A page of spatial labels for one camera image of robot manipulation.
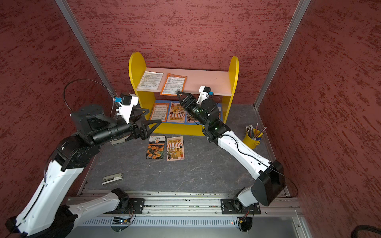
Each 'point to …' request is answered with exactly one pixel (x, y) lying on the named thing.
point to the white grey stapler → (112, 178)
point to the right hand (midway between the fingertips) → (177, 98)
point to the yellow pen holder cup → (253, 136)
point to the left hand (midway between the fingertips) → (152, 120)
